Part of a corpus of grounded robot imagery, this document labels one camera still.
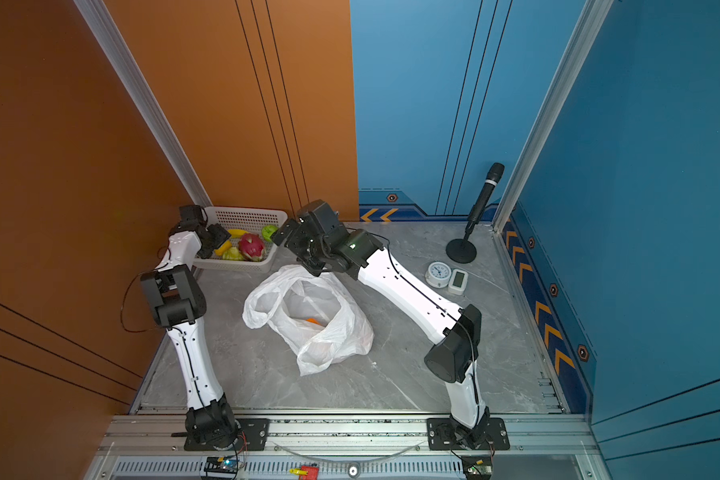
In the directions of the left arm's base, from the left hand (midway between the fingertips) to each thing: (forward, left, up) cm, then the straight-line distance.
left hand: (220, 235), depth 108 cm
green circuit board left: (-67, -20, -8) cm, 70 cm away
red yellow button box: (-68, -41, -5) cm, 80 cm away
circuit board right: (-67, -81, -7) cm, 105 cm away
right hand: (-28, -33, +26) cm, 50 cm away
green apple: (+3, -17, 0) cm, 17 cm away
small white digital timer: (-17, -84, -3) cm, 86 cm away
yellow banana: (+2, -4, 0) cm, 5 cm away
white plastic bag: (-29, -38, -6) cm, 48 cm away
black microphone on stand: (-2, -89, -4) cm, 89 cm away
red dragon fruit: (-6, -13, +1) cm, 15 cm away
